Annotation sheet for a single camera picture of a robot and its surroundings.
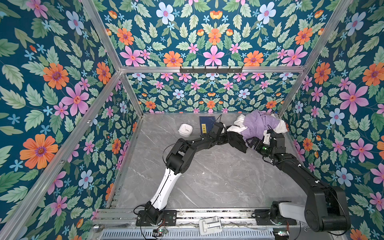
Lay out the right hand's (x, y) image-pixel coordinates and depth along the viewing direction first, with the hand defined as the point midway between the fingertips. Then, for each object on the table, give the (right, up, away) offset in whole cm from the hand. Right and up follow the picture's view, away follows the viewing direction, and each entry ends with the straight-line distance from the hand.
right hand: (251, 141), depth 87 cm
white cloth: (-3, +9, +16) cm, 19 cm away
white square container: (-41, +6, +18) cm, 46 cm away
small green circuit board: (-48, -41, -17) cm, 66 cm away
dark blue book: (-27, +11, +24) cm, 37 cm away
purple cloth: (+11, +12, +19) cm, 25 cm away
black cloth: (-7, 0, +11) cm, 13 cm away
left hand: (-7, +4, +9) cm, 12 cm away
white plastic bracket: (-25, -38, -18) cm, 49 cm away
